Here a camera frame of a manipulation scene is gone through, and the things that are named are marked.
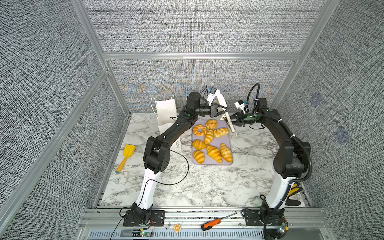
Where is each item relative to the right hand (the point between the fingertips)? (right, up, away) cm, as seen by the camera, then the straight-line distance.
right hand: (227, 120), depth 86 cm
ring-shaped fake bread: (-12, -8, +20) cm, 24 cm away
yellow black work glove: (+35, -37, -6) cm, 51 cm away
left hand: (-2, +5, -8) cm, 9 cm away
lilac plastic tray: (-7, -14, +15) cm, 22 cm away
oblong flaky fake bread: (0, -8, +18) cm, 19 cm away
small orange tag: (-27, -51, -15) cm, 60 cm away
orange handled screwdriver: (-12, -49, -16) cm, 53 cm away
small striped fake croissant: (-8, -10, +16) cm, 21 cm away
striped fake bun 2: (-16, -22, +6) cm, 27 cm away
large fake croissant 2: (+1, -20, +7) cm, 21 cm away
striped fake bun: (-15, -15, +11) cm, 24 cm away
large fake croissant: (-6, -20, +7) cm, 22 cm away
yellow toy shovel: (-62, -20, +12) cm, 66 cm away
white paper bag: (-36, +4, +12) cm, 38 cm away
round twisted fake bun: (-6, -2, +22) cm, 22 cm away
